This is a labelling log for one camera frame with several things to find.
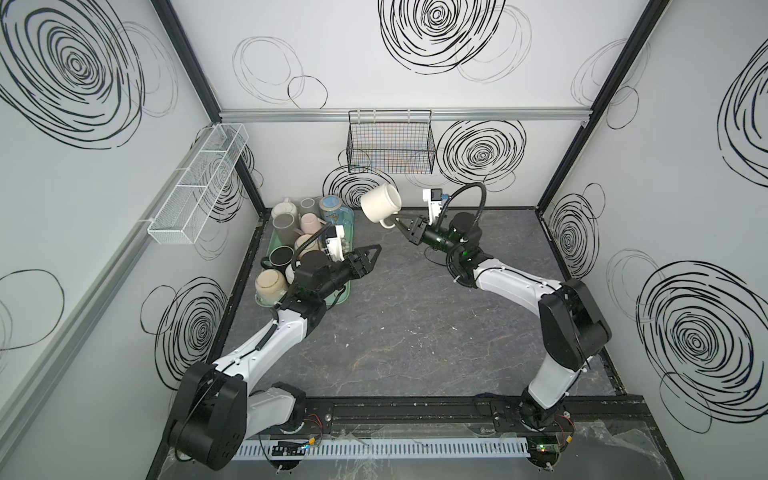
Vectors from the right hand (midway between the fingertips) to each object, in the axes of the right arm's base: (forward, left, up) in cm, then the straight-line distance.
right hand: (387, 219), depth 75 cm
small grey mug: (+26, +30, -21) cm, 45 cm away
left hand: (-6, +2, -6) cm, 8 cm away
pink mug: (+20, +29, -23) cm, 42 cm away
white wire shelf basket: (+8, +60, -7) cm, 61 cm away
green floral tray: (-18, +11, -7) cm, 22 cm away
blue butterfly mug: (+24, +21, -21) cm, 39 cm away
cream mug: (+2, +2, +3) cm, 4 cm away
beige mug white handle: (-8, +35, -21) cm, 41 cm away
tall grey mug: (+15, +36, -19) cm, 43 cm away
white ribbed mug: (+26, +39, -22) cm, 52 cm away
